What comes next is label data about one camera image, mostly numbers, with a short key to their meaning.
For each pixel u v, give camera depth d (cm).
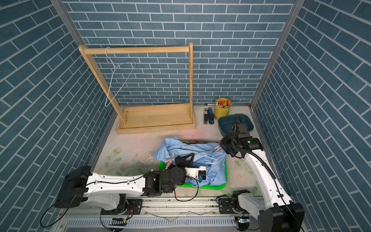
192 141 85
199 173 58
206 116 106
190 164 62
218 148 77
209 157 66
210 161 76
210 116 108
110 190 44
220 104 105
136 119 112
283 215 37
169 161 66
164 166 79
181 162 61
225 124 109
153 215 72
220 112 107
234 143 57
